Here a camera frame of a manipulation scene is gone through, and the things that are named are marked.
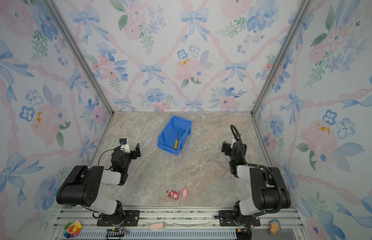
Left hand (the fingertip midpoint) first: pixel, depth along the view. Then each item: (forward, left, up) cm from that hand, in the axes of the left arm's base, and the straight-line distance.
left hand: (131, 143), depth 91 cm
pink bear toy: (-28, -27, -6) cm, 39 cm away
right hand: (+2, -63, -1) cm, 63 cm away
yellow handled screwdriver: (+5, -27, -7) cm, 29 cm away
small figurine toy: (-42, -76, -6) cm, 87 cm away
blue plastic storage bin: (+12, -24, -11) cm, 29 cm away
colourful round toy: (-43, +19, -8) cm, 48 cm away
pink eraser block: (-27, -33, -7) cm, 43 cm away
